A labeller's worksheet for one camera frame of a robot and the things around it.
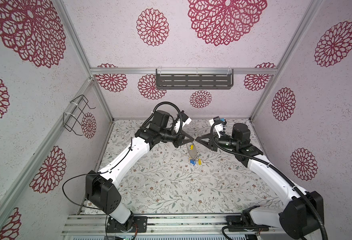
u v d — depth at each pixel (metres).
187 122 0.64
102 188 0.41
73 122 0.76
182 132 0.71
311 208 0.38
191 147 0.73
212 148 0.65
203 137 0.69
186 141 0.70
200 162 0.97
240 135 0.58
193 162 0.78
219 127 0.65
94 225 0.75
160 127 0.58
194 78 0.92
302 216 0.40
